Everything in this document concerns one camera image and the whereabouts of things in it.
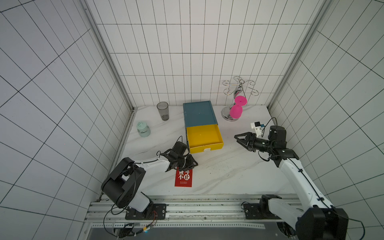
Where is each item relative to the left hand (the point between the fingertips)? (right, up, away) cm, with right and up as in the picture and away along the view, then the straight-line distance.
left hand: (194, 167), depth 86 cm
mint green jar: (-34, +22, +12) cm, 42 cm away
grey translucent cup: (-22, +36, +18) cm, 46 cm away
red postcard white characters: (-6, -6, -3) cm, 9 cm away
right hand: (+22, +19, -10) cm, 31 cm away
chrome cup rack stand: (+28, +51, +6) cm, 58 cm away
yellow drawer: (+4, +18, -1) cm, 19 cm away
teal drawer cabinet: (+3, +32, +2) cm, 32 cm away
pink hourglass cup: (+27, +34, +10) cm, 45 cm away
